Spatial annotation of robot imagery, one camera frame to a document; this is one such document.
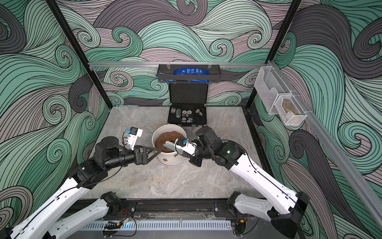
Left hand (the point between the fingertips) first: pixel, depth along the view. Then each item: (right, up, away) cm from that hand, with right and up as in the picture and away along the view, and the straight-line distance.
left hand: (157, 149), depth 62 cm
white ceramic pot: (+2, -10, +19) cm, 22 cm away
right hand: (+13, -2, +7) cm, 15 cm away
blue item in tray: (+15, +43, +31) cm, 55 cm away
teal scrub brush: (+6, +1, 0) cm, 7 cm away
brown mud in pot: (+2, +2, +28) cm, 28 cm away
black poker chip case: (+13, +24, +54) cm, 60 cm away
